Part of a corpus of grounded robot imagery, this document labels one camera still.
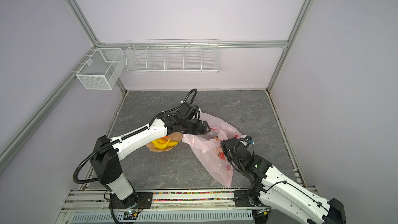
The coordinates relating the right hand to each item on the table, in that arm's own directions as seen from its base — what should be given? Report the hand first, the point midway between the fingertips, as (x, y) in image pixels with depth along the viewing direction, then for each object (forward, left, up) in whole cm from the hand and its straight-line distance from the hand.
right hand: (220, 141), depth 76 cm
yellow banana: (+3, +31, -8) cm, 33 cm away
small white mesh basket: (+48, +76, +8) cm, 90 cm away
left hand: (+5, +7, 0) cm, 9 cm away
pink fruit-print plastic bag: (-5, +6, +4) cm, 9 cm away
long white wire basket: (+53, +29, +14) cm, 62 cm away
